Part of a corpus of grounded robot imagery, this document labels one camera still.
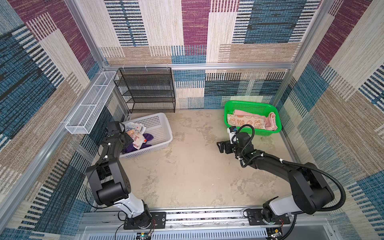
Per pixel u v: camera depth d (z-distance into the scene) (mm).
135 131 1012
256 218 729
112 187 469
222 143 807
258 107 1183
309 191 434
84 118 715
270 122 1028
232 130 796
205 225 729
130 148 879
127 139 831
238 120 1083
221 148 815
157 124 1085
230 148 801
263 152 650
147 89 1091
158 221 729
